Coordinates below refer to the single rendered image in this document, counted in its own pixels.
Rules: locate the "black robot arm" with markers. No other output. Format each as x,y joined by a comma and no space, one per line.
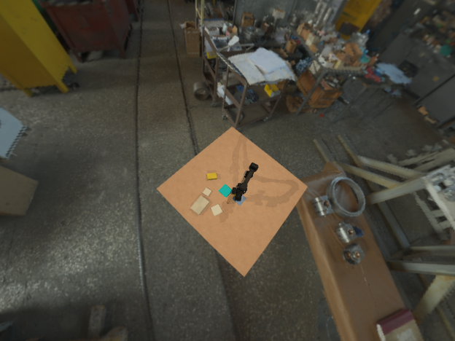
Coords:
243,187

